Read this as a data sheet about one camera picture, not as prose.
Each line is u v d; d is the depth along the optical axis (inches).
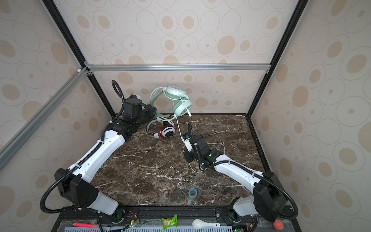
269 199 16.2
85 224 27.5
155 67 65.0
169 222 27.6
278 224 27.1
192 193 31.8
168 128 39.4
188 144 28.7
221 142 40.5
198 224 27.8
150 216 29.4
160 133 40.3
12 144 20.6
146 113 25.7
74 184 15.6
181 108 25.3
